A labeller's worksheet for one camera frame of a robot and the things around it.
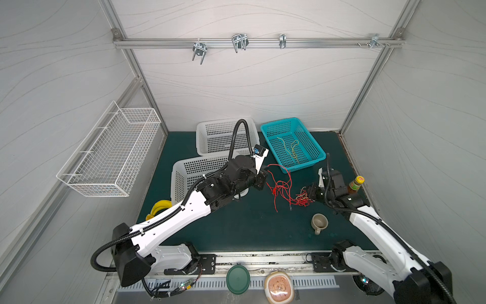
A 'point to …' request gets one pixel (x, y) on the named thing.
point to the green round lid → (238, 279)
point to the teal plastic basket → (291, 144)
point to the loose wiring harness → (161, 290)
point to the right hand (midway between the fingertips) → (312, 184)
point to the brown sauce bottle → (355, 185)
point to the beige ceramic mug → (319, 221)
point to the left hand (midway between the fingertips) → (269, 164)
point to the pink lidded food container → (279, 287)
